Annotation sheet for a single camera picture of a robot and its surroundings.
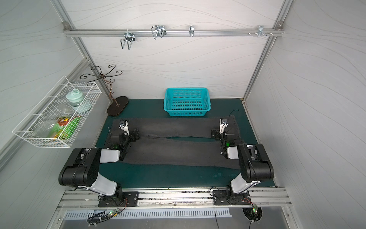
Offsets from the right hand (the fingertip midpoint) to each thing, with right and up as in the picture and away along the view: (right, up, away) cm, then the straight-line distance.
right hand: (221, 126), depth 95 cm
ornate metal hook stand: (-79, +18, +21) cm, 84 cm away
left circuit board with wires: (-69, -44, -23) cm, 85 cm away
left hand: (-61, -2, -1) cm, 61 cm away
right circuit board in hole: (+11, -39, -25) cm, 47 cm away
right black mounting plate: (-5, -35, -22) cm, 42 cm away
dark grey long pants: (-17, -11, 0) cm, 20 cm away
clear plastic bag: (-87, +2, -32) cm, 93 cm away
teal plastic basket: (-24, +19, +24) cm, 38 cm away
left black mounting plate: (-56, -32, -28) cm, 70 cm away
